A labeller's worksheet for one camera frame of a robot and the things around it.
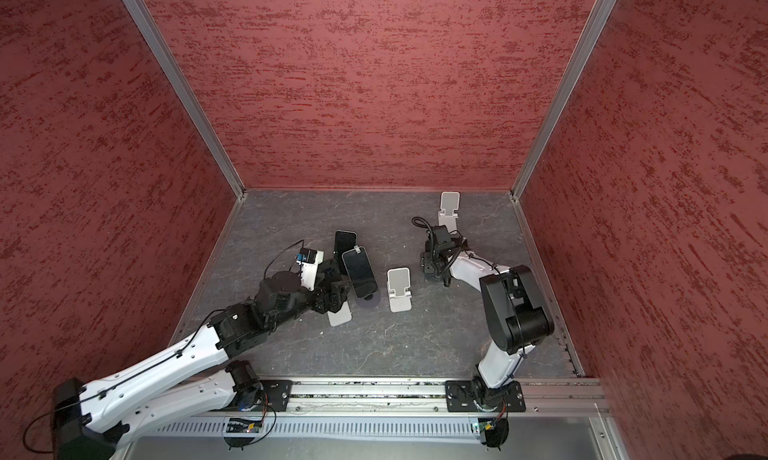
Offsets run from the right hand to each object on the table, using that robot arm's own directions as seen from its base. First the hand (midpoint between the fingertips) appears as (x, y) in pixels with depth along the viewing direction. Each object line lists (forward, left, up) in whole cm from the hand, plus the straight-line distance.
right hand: (433, 266), depth 97 cm
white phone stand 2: (+20, -8, +2) cm, 22 cm away
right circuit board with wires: (-45, -10, 0) cm, 46 cm away
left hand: (-15, +28, +17) cm, 36 cm away
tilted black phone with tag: (-7, +23, +10) cm, 26 cm away
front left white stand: (-16, +30, 0) cm, 34 cm away
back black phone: (+4, +29, +10) cm, 31 cm away
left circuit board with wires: (-41, +52, -4) cm, 67 cm away
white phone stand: (-10, +12, +4) cm, 16 cm away
